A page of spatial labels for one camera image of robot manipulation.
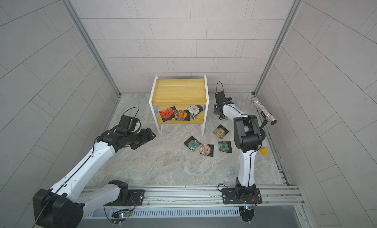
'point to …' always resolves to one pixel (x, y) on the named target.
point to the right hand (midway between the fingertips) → (220, 108)
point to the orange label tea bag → (182, 115)
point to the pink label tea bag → (205, 149)
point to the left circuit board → (119, 216)
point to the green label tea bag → (225, 146)
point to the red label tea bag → (168, 114)
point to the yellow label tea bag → (221, 131)
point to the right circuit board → (248, 214)
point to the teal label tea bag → (192, 143)
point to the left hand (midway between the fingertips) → (154, 136)
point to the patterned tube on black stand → (265, 113)
